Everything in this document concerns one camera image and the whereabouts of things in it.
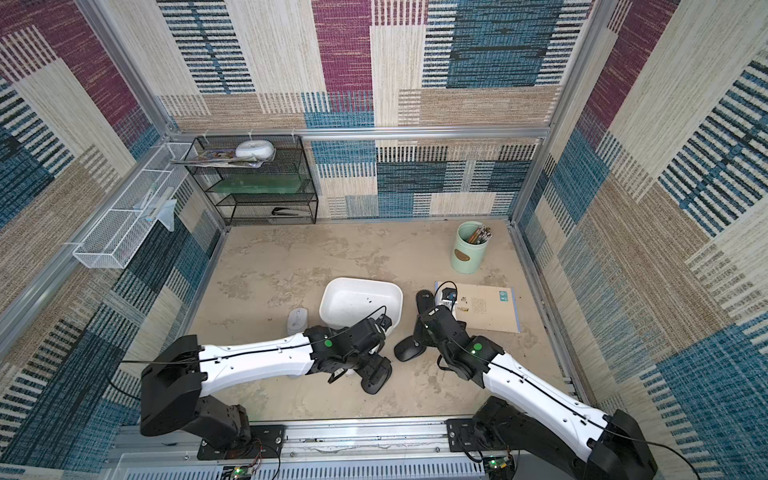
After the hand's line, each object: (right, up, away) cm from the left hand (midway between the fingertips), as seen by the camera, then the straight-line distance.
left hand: (379, 359), depth 80 cm
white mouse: (-25, +7, +11) cm, 29 cm away
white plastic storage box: (-11, +12, +17) cm, 23 cm away
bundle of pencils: (+31, +33, +13) cm, 47 cm away
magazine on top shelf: (-48, +57, +11) cm, 75 cm away
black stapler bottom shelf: (-34, +43, +31) cm, 63 cm away
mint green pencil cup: (+28, +30, +15) cm, 44 cm away
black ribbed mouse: (-1, +1, -10) cm, 10 cm away
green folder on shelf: (-38, +50, +17) cm, 65 cm away
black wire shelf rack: (-54, +45, +39) cm, 80 cm away
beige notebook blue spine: (+33, +11, +16) cm, 39 cm away
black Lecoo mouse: (+14, +13, +16) cm, 25 cm away
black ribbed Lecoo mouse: (+8, +1, +7) cm, 11 cm away
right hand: (+13, +10, +2) cm, 17 cm away
